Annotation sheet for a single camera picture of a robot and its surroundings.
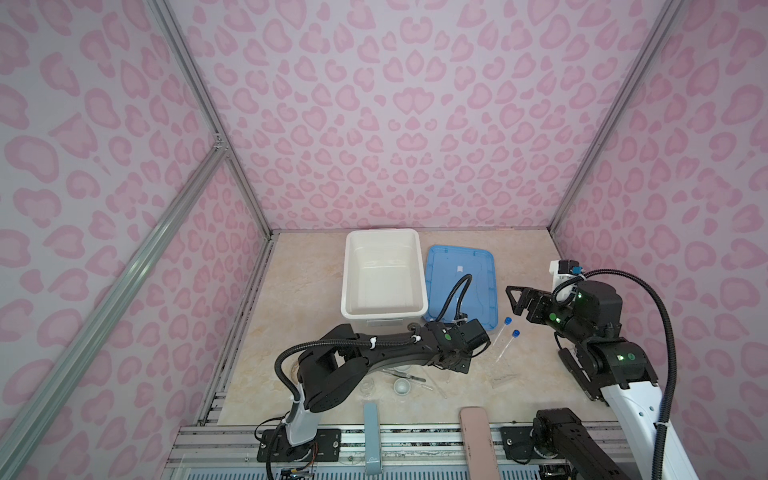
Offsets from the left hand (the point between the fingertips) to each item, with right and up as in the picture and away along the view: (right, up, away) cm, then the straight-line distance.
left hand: (465, 357), depth 82 cm
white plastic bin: (-23, +16, +20) cm, 35 cm away
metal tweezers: (-17, -6, +2) cm, 18 cm away
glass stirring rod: (-8, -8, 0) cm, 11 cm away
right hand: (+11, +20, -12) cm, 26 cm away
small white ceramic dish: (-17, -8, 0) cm, 19 cm away
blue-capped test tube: (+10, +11, -4) cm, 15 cm away
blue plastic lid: (-1, +23, +27) cm, 35 cm away
